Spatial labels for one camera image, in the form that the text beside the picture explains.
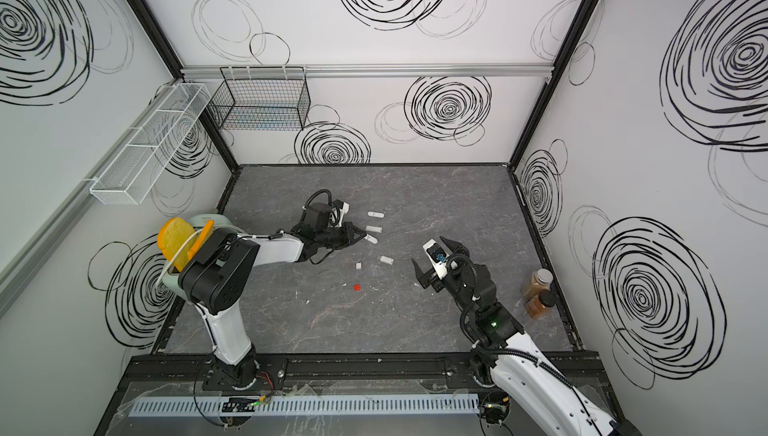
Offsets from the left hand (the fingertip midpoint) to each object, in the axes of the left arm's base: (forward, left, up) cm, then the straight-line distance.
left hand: (366, 235), depth 93 cm
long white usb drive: (+6, -2, -6) cm, 9 cm away
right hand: (-12, -18, +12) cm, 25 cm away
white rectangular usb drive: (-5, -7, -6) cm, 10 cm away
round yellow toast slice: (-11, +48, +15) cm, 51 cm away
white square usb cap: (-7, +2, -6) cm, 10 cm away
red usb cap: (-14, +2, -7) cm, 16 cm away
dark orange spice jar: (-20, -47, +2) cm, 51 cm away
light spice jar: (-15, -49, +6) cm, 51 cm away
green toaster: (-19, +48, +9) cm, 52 cm away
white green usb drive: (+12, -2, -5) cm, 13 cm away
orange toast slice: (-10, +39, +15) cm, 43 cm away
